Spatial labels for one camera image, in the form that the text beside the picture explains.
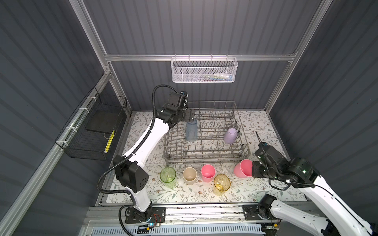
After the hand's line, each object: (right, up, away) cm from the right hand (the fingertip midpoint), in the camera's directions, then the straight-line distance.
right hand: (254, 168), depth 67 cm
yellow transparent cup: (-13, -12, +14) cm, 22 cm away
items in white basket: (-13, +50, +24) cm, 57 cm away
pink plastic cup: (-19, -8, +19) cm, 28 cm away
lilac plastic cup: (-5, +13, +23) cm, 27 cm away
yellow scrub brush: (-68, +10, +1) cm, 69 cm away
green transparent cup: (-41, -6, +8) cm, 42 cm away
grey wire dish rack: (-13, +13, +35) cm, 39 cm away
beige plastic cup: (-30, -9, +18) cm, 37 cm away
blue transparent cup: (-29, +16, +26) cm, 42 cm away
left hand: (-31, +27, +12) cm, 42 cm away
